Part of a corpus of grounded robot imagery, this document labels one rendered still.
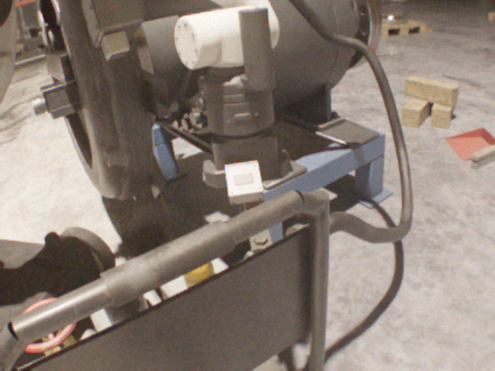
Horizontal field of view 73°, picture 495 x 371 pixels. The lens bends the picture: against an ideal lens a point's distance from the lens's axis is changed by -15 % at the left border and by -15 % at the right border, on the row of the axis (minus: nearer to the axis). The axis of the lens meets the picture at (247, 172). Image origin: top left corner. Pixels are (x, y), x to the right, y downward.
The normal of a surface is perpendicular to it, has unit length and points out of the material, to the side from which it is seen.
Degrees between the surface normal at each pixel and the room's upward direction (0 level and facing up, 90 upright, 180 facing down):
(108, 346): 90
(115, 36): 68
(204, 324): 90
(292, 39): 89
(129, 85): 89
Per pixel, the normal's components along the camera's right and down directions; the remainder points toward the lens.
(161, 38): 0.55, 0.00
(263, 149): 0.11, 0.46
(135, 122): 0.57, 0.48
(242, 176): -0.04, -0.53
